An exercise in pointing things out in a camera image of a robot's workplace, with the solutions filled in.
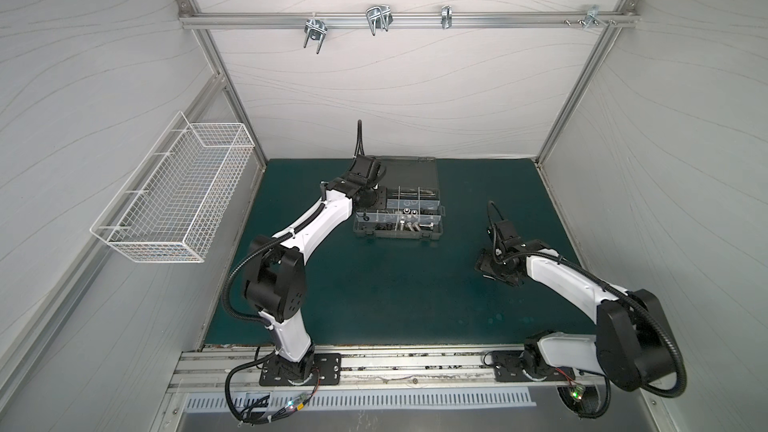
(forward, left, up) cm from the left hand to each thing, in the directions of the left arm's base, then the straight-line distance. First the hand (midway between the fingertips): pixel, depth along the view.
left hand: (383, 193), depth 90 cm
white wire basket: (-18, +48, +15) cm, 54 cm away
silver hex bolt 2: (-3, -11, -14) cm, 18 cm away
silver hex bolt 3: (-3, -15, -14) cm, 21 cm away
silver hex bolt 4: (-2, -6, -14) cm, 16 cm away
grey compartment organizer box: (+5, -10, -14) cm, 18 cm away
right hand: (-16, -34, -13) cm, 39 cm away
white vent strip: (-52, +34, -12) cm, 63 cm away
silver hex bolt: (-3, -8, -14) cm, 17 cm away
